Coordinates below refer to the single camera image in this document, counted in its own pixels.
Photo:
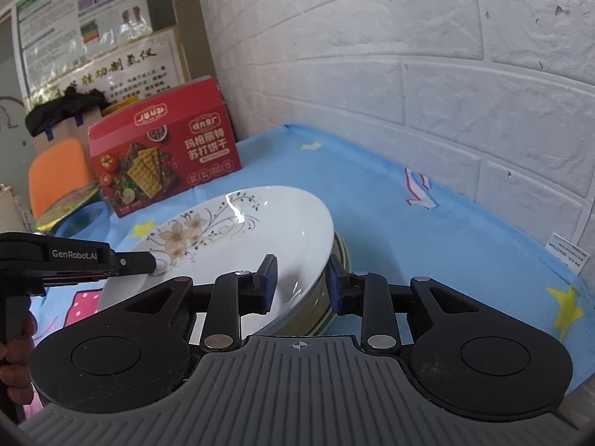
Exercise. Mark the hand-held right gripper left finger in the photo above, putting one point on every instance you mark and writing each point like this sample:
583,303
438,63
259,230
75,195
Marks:
267,288

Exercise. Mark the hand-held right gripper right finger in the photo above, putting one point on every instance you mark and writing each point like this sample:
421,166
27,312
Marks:
335,288

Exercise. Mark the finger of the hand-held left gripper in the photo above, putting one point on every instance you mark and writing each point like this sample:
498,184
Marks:
137,264

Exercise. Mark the white gold-rimmed plate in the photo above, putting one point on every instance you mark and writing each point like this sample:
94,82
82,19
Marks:
320,306

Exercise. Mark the blue plastic bowl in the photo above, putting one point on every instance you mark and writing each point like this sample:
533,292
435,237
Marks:
83,225

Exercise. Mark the white floral plate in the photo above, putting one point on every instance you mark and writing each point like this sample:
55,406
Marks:
232,237

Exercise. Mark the person's left hand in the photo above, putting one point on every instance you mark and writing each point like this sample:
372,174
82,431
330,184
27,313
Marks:
16,351

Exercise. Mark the green instant noodle bowl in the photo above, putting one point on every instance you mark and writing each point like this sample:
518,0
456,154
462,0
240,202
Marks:
69,204

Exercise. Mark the orange chair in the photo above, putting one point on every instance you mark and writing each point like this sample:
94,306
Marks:
58,172

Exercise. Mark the red cracker box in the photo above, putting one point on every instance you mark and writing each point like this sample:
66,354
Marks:
162,148

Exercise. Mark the blue cartoon tablecloth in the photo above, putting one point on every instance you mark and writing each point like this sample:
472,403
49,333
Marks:
441,223

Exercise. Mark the black cloth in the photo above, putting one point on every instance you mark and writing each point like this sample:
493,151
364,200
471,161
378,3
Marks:
60,107

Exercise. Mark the rabbit drawing glass door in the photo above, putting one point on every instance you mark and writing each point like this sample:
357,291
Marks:
7,102

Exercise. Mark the white label tag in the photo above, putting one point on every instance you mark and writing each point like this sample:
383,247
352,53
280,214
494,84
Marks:
567,252

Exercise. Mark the calligraphy wall poster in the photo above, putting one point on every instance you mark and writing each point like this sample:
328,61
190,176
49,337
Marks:
116,74

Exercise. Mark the green-bordered wall poster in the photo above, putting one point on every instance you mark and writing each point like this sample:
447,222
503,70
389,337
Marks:
93,9

